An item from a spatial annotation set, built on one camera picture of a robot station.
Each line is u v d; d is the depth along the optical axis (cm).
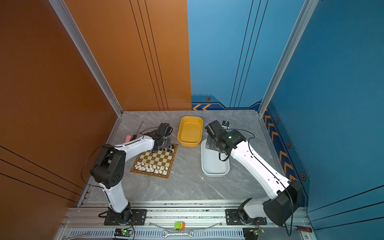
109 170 49
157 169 87
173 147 97
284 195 39
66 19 73
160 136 75
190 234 69
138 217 74
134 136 105
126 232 70
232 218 72
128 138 103
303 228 70
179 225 69
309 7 70
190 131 112
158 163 91
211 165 90
